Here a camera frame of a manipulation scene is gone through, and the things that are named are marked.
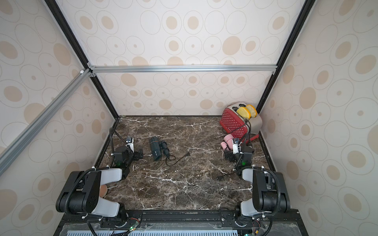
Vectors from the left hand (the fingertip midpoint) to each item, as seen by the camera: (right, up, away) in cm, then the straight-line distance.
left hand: (136, 145), depth 93 cm
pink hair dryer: (+60, +1, +7) cm, 60 cm away
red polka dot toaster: (+64, +13, +3) cm, 65 cm away
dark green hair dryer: (+13, -2, +3) cm, 13 cm away
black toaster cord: (+72, +6, +4) cm, 72 cm away
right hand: (+61, -2, +1) cm, 61 cm away
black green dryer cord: (+32, -6, +5) cm, 33 cm away
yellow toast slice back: (+74, +22, +2) cm, 77 cm away
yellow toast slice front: (+69, +21, +2) cm, 72 cm away
